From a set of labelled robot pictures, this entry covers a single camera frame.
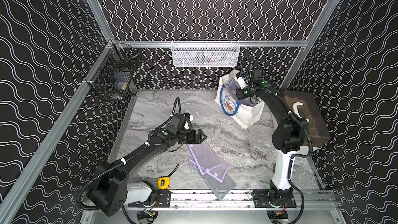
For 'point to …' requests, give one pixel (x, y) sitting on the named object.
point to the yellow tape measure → (164, 181)
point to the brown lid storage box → (305, 104)
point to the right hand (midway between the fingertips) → (238, 92)
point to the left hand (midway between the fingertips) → (200, 135)
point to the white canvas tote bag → (243, 113)
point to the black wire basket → (113, 78)
